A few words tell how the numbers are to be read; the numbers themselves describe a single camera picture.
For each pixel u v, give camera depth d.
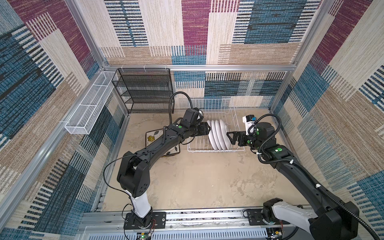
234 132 0.69
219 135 0.86
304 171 0.47
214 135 0.85
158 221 0.73
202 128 0.75
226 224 0.73
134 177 0.46
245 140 0.68
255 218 0.73
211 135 0.85
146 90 1.11
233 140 0.70
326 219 0.38
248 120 0.68
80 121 0.91
